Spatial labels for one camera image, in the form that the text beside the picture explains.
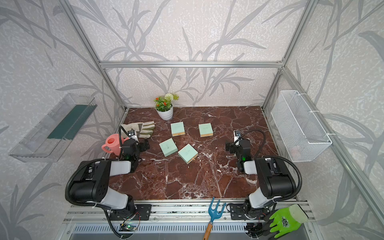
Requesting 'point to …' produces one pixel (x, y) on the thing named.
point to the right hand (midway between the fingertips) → (234, 137)
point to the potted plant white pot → (164, 106)
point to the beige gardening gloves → (143, 130)
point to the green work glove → (288, 219)
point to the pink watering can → (112, 144)
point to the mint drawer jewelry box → (187, 154)
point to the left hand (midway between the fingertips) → (139, 138)
